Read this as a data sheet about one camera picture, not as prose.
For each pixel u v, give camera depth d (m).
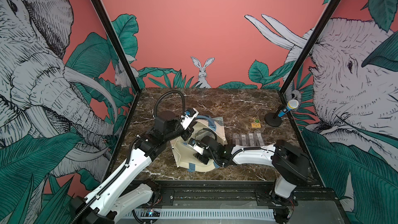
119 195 0.43
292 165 0.45
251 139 0.93
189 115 0.59
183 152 0.86
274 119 1.02
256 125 1.00
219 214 0.70
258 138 0.93
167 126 0.52
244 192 0.78
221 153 0.64
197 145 0.72
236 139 0.93
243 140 0.93
